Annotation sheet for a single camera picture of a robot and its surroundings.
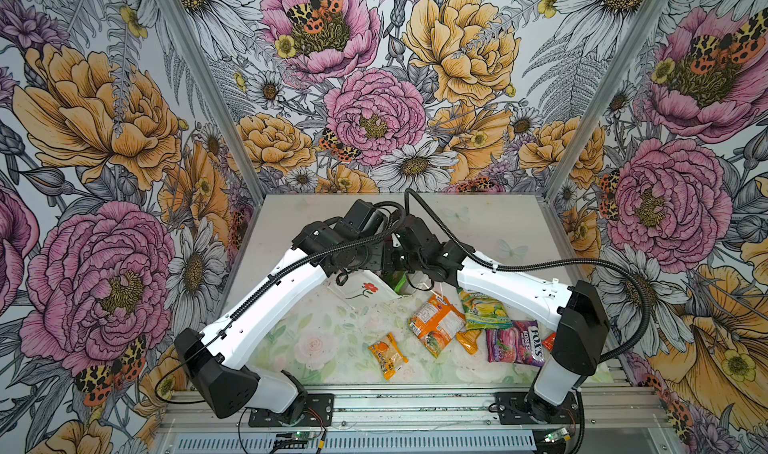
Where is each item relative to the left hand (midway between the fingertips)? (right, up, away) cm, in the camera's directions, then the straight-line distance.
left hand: (368, 264), depth 73 cm
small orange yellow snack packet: (+5, -26, +8) cm, 27 cm away
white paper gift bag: (-2, -6, +3) cm, 7 cm away
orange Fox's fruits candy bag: (+18, -18, +12) cm, 28 cm away
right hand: (+2, -1, +5) cm, 6 cm away
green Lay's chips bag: (+7, -6, +14) cm, 17 cm away
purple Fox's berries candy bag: (+42, -24, +12) cm, 50 cm away
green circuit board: (+45, -40, -2) cm, 60 cm away
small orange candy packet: (+27, -23, +12) cm, 37 cm away
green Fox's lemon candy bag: (+32, -16, +14) cm, 38 cm away
